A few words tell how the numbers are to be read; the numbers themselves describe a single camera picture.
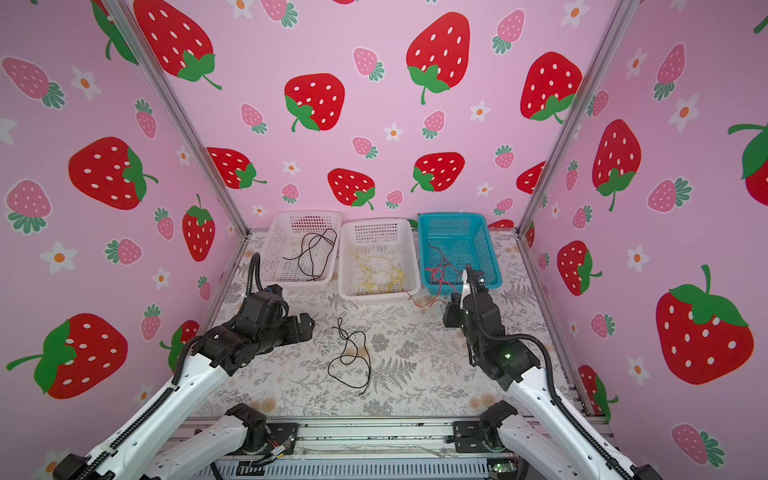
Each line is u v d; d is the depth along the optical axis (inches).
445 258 43.8
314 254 43.8
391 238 45.2
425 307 38.7
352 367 33.9
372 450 28.8
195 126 35.7
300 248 45.1
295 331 27.0
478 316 20.5
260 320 22.6
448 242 46.6
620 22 27.5
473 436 28.8
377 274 42.0
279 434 29.7
